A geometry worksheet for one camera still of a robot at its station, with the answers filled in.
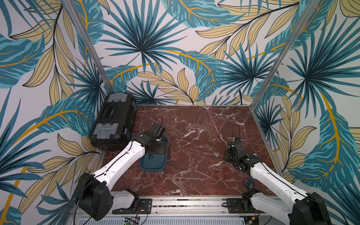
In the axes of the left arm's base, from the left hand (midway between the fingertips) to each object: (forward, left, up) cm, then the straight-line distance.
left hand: (159, 150), depth 80 cm
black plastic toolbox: (+11, +28, +4) cm, 30 cm away
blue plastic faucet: (+4, -61, -11) cm, 62 cm away
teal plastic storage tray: (-2, +2, -11) cm, 11 cm away
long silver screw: (+5, -37, -12) cm, 39 cm away
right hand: (+2, -41, -6) cm, 42 cm away
